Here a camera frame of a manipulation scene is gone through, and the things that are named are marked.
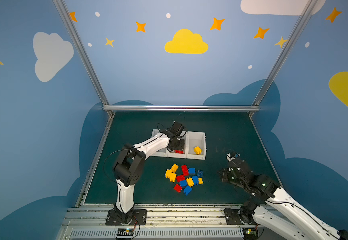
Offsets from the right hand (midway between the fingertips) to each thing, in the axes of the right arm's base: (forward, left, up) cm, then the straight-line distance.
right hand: (220, 170), depth 77 cm
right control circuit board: (-25, -15, -17) cm, 34 cm away
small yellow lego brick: (-2, +9, -13) cm, 16 cm away
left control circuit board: (-28, +47, -16) cm, 57 cm away
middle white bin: (+14, +27, -11) cm, 32 cm away
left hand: (+18, +22, -6) cm, 29 cm away
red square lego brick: (-1, +21, -12) cm, 24 cm away
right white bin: (+25, +13, -9) cm, 30 cm away
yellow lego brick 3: (-1, +25, -12) cm, 28 cm away
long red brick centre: (+4, +18, -13) cm, 23 cm away
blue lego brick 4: (-2, +12, -12) cm, 17 cm away
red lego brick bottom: (-7, +22, -12) cm, 26 cm away
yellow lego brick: (+6, +25, -13) cm, 29 cm away
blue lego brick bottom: (-7, +17, -12) cm, 22 cm away
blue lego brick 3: (-4, +19, -12) cm, 23 cm away
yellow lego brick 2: (0, +28, -11) cm, 31 cm away
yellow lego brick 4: (-3, +15, -11) cm, 19 cm away
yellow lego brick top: (+18, +10, -11) cm, 24 cm away
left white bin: (+15, +33, -11) cm, 38 cm away
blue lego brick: (+5, +14, -13) cm, 20 cm away
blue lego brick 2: (+3, +9, -14) cm, 17 cm away
